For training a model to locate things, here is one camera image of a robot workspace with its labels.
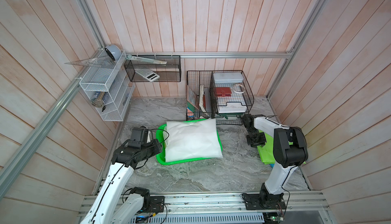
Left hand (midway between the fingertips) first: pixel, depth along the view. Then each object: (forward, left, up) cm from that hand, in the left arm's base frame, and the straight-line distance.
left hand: (159, 149), depth 75 cm
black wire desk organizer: (+36, -23, -3) cm, 43 cm away
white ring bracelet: (+37, -47, +5) cm, 60 cm away
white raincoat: (+7, -16, -4) cm, 18 cm away
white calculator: (+48, +12, +10) cm, 50 cm away
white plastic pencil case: (+51, -42, +6) cm, 66 cm away
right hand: (+10, -58, -14) cm, 60 cm away
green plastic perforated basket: (-2, 0, -7) cm, 7 cm away
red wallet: (+35, -36, +7) cm, 51 cm away
